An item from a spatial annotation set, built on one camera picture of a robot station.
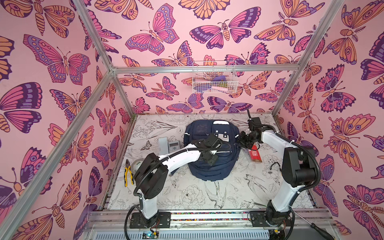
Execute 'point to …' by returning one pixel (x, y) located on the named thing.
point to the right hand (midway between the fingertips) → (236, 140)
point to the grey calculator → (173, 146)
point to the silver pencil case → (163, 147)
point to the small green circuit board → (150, 235)
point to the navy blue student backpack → (229, 132)
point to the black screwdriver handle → (321, 232)
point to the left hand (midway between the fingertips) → (213, 156)
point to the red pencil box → (255, 154)
